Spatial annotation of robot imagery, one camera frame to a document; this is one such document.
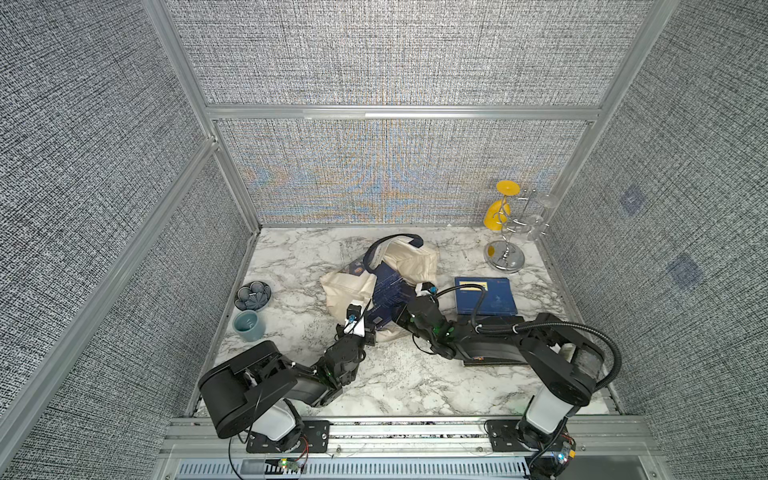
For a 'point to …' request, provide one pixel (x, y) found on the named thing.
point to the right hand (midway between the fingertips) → (388, 301)
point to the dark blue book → (499, 298)
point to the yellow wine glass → (498, 212)
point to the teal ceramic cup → (249, 325)
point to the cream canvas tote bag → (404, 252)
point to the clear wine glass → (546, 201)
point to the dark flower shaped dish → (255, 296)
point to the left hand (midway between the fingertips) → (371, 305)
